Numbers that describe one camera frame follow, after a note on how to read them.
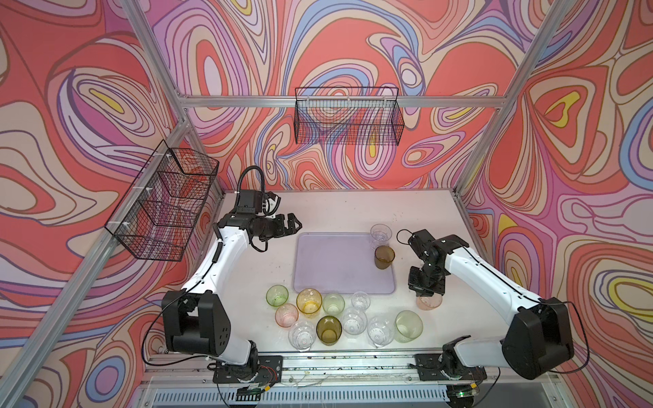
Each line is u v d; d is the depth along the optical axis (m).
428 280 0.68
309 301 0.85
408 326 0.77
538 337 0.41
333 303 0.84
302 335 0.80
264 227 0.69
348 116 0.96
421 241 0.67
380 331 0.81
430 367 0.73
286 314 0.82
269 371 0.73
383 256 0.95
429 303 0.84
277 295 0.85
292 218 0.75
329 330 0.80
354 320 0.82
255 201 0.66
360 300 0.84
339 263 0.96
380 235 1.01
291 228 0.75
